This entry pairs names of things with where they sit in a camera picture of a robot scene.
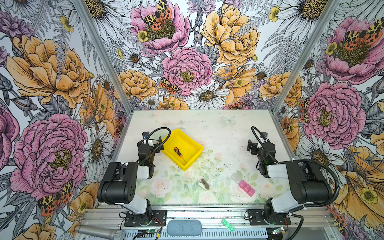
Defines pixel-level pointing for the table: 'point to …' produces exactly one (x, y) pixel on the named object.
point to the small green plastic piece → (228, 225)
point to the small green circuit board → (278, 230)
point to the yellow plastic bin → (182, 149)
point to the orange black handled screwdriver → (176, 150)
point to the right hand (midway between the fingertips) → (257, 143)
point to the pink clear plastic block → (247, 188)
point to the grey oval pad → (184, 227)
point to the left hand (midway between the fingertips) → (153, 141)
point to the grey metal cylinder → (105, 233)
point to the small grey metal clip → (206, 185)
